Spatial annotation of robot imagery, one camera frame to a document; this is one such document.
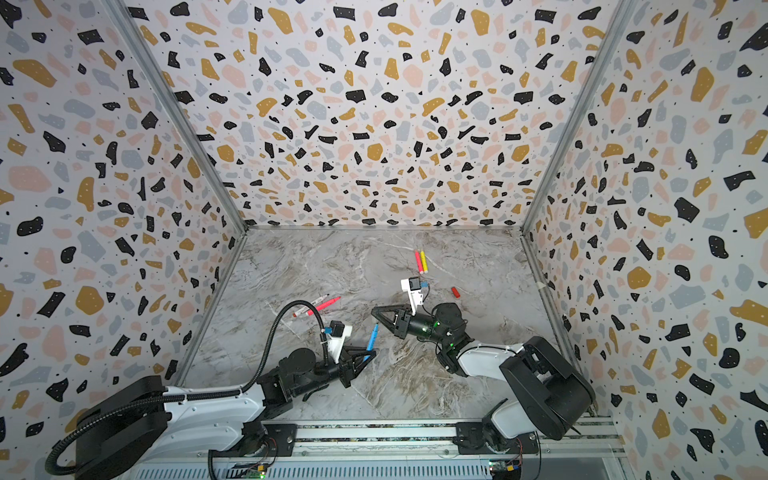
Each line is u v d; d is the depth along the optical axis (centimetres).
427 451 73
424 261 111
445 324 64
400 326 69
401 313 71
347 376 68
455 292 103
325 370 67
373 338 75
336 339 69
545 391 44
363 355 74
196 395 49
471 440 74
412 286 72
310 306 67
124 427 41
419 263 110
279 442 73
